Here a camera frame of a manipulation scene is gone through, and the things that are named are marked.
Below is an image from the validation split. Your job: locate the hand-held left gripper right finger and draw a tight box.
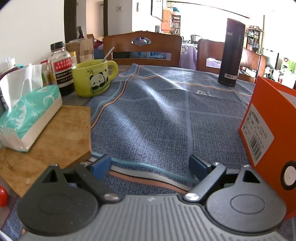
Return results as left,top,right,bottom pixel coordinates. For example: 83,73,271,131
184,154,264,203

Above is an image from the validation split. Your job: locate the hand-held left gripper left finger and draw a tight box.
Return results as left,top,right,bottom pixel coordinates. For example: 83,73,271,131
35,154,121,204

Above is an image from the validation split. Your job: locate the orange cardboard box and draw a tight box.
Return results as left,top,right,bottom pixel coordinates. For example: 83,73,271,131
239,76,296,220

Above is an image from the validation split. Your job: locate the wooden cutting board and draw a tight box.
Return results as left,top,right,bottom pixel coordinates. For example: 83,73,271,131
0,105,92,199

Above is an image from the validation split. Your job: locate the blue patterned tablecloth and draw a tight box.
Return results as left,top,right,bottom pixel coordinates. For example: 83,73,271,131
0,64,296,241

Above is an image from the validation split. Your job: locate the green panda mug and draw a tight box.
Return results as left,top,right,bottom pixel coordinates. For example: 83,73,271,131
71,60,119,98

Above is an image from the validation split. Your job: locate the teal tissue pack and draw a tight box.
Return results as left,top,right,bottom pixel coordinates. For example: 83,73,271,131
0,64,63,153

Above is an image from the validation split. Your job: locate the small red fruit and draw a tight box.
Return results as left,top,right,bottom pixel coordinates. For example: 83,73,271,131
0,185,9,207

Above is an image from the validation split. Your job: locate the glass bottle with black cap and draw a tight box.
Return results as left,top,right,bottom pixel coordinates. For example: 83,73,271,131
47,41,76,97

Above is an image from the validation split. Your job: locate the metal spoon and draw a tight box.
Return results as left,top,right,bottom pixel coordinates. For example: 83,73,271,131
100,47,115,63

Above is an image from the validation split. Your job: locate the table with purple cloth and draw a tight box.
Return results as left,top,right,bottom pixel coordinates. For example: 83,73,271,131
181,44,199,70

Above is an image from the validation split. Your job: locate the brown paper bag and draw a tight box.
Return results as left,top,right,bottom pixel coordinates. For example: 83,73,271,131
66,38,95,64

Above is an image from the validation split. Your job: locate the black thermos bottle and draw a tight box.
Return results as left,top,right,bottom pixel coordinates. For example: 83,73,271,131
217,18,246,87

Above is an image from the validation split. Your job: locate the wooden chair with oval cutout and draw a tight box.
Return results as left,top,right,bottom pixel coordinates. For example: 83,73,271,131
196,39,267,84
103,31,183,68

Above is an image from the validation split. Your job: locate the dark bookshelf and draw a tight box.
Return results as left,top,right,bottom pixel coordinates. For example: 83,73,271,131
245,27,264,55

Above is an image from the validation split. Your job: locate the framed wall picture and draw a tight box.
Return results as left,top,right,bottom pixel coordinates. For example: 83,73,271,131
151,0,164,22

